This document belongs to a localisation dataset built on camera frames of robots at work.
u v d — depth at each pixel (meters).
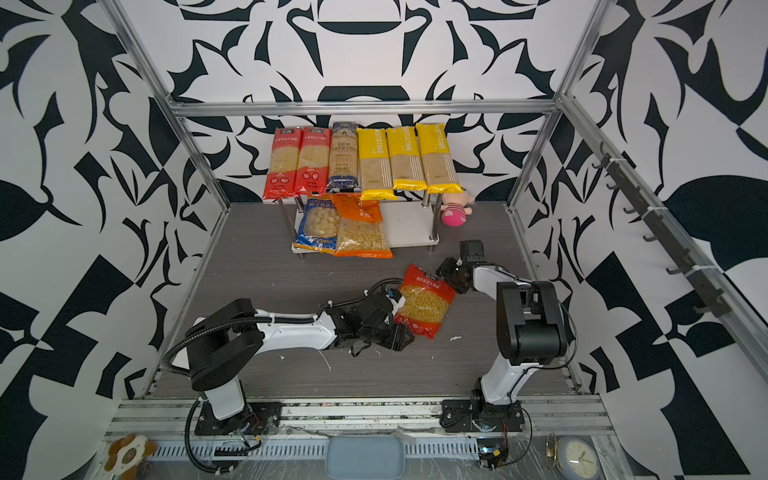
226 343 0.50
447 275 0.89
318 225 1.00
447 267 0.89
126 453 0.67
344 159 0.81
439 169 0.79
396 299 0.78
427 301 0.91
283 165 0.78
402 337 0.76
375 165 0.79
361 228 0.97
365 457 0.68
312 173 0.75
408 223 1.03
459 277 0.73
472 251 0.78
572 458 0.66
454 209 1.10
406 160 0.81
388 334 0.75
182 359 0.79
